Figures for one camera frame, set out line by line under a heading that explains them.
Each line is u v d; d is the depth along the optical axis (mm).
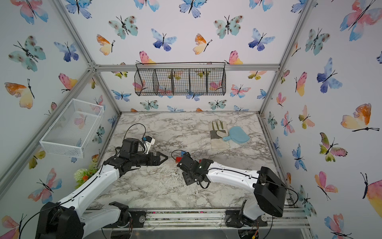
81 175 713
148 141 740
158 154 726
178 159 937
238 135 1069
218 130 1075
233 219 734
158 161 711
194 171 591
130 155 636
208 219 751
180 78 979
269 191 417
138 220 728
